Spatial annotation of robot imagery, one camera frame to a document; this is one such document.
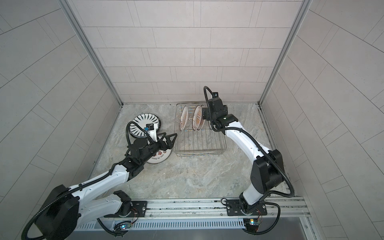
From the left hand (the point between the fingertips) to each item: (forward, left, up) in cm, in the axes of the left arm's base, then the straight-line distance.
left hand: (175, 133), depth 76 cm
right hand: (+16, -19, +1) cm, 25 cm away
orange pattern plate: (+20, -11, -13) cm, 26 cm away
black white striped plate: (+21, +27, -17) cm, 38 cm away
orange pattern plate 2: (+5, -14, +4) cm, 16 cm away
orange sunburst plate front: (+22, -2, -16) cm, 27 cm away
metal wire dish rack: (+9, -9, -18) cm, 22 cm away
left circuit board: (-39, +21, -16) cm, 47 cm away
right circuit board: (-37, -37, -19) cm, 56 cm away
